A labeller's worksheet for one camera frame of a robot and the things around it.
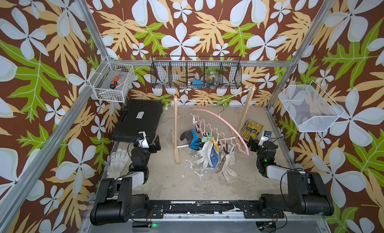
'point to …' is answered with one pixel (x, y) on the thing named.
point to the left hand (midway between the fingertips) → (150, 135)
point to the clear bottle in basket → (213, 76)
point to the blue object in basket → (198, 83)
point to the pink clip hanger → (228, 140)
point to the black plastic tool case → (139, 115)
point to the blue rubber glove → (194, 142)
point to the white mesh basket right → (311, 109)
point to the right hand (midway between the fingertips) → (257, 137)
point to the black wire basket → (196, 72)
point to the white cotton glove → (204, 153)
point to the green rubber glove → (204, 139)
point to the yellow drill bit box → (251, 128)
